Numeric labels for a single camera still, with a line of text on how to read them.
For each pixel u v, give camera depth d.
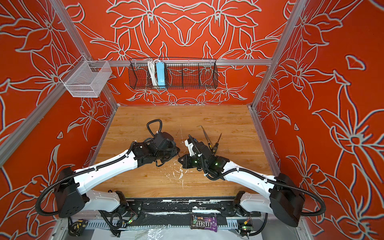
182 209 0.74
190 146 0.71
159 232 0.68
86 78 0.92
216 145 0.95
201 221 0.68
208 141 0.98
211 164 0.59
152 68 0.88
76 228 0.66
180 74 0.97
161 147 0.58
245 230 0.68
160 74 0.90
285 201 0.40
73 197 0.39
